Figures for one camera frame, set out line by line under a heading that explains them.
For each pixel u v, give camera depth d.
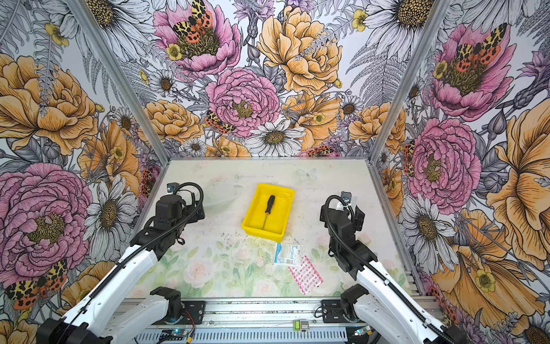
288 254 0.87
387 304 0.47
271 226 0.94
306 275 0.83
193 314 0.73
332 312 0.74
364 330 0.71
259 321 0.74
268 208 0.99
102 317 0.42
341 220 0.62
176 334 0.71
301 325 0.69
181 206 0.62
